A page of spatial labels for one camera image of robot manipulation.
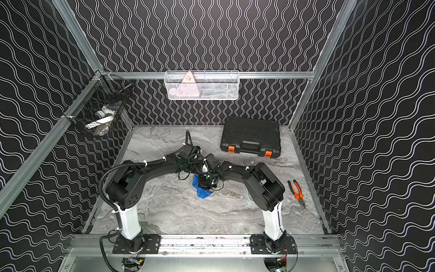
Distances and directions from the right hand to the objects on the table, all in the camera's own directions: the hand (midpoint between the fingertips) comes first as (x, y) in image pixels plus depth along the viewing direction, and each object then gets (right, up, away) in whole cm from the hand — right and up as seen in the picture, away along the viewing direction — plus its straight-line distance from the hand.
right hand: (196, 188), depth 90 cm
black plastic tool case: (+35, +28, +12) cm, 47 cm away
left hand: (+3, +11, +6) cm, 13 cm away
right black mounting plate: (+29, -21, -17) cm, 39 cm away
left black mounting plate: (-17, -20, -16) cm, 31 cm away
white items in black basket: (-46, +38, -4) cm, 59 cm away
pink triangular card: (-4, +54, 0) cm, 54 cm away
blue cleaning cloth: (+4, 0, -8) cm, 9 cm away
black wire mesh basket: (-54, +45, +2) cm, 71 cm away
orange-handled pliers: (+53, -3, -3) cm, 53 cm away
